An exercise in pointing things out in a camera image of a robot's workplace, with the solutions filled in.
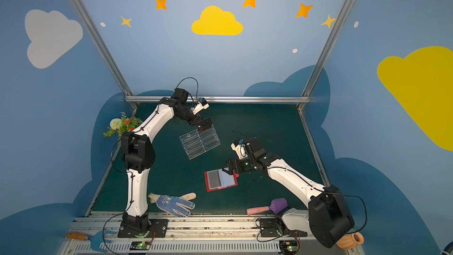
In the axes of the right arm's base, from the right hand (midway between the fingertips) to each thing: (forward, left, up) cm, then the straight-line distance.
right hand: (233, 165), depth 83 cm
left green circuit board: (-33, +36, -10) cm, 50 cm away
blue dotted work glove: (-17, +27, -9) cm, 34 cm away
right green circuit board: (-29, -26, -11) cm, 40 cm away
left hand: (+24, +16, +5) cm, 29 cm away
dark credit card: (-4, +9, -11) cm, 15 cm away
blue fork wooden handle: (-33, +55, -9) cm, 64 cm away
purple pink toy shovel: (-15, -21, -9) cm, 27 cm away
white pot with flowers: (+15, +56, +8) cm, 59 cm away
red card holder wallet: (-3, +3, -10) cm, 11 cm away
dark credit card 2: (+21, +16, +3) cm, 27 cm away
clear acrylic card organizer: (+15, +21, -6) cm, 27 cm away
